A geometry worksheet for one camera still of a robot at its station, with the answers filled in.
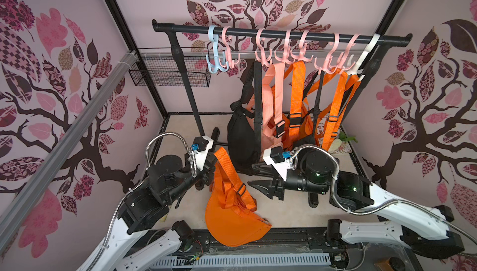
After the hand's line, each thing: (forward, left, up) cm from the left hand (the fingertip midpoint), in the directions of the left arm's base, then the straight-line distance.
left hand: (218, 156), depth 59 cm
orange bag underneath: (-9, -3, -25) cm, 27 cm away
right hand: (-8, -10, +4) cm, 13 cm away
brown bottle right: (-27, -60, -33) cm, 74 cm away
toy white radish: (+27, -61, -31) cm, 73 cm away
